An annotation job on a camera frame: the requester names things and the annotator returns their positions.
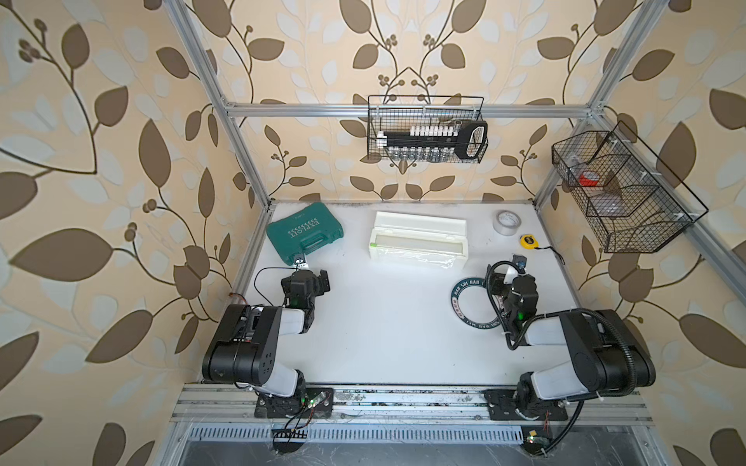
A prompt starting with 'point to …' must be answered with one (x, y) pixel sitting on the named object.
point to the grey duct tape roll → (506, 222)
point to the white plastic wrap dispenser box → (428, 240)
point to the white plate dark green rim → (471, 304)
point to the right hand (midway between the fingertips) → (505, 269)
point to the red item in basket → (587, 182)
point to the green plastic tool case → (303, 232)
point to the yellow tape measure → (528, 242)
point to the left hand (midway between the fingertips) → (303, 271)
